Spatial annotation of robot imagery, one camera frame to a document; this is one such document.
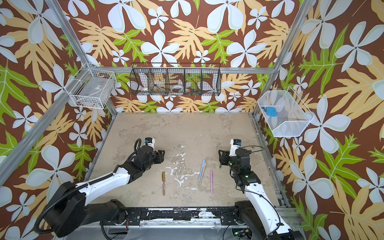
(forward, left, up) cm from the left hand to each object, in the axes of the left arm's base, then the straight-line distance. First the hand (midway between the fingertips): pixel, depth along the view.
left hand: (160, 149), depth 87 cm
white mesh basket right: (+15, -71, +16) cm, 74 cm away
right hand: (-3, -34, +4) cm, 35 cm away
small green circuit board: (-39, -44, -15) cm, 60 cm away
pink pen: (-15, -30, -10) cm, 35 cm away
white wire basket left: (+28, +40, +23) cm, 54 cm away
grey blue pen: (-9, -25, -10) cm, 28 cm away
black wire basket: (+42, -7, +20) cm, 47 cm away
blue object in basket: (+17, -64, +16) cm, 68 cm away
